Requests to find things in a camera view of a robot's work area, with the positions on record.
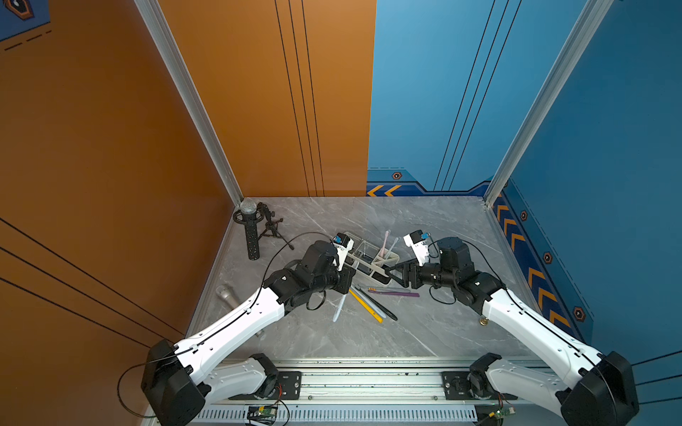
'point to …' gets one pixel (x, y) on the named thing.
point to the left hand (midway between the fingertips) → (355, 268)
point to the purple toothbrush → (393, 293)
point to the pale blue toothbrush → (339, 308)
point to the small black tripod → (272, 226)
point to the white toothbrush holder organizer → (369, 259)
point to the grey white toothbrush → (369, 302)
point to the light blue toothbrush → (392, 247)
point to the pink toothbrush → (382, 251)
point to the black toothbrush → (376, 303)
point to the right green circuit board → (502, 412)
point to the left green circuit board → (264, 410)
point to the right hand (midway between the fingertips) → (392, 269)
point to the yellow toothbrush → (366, 306)
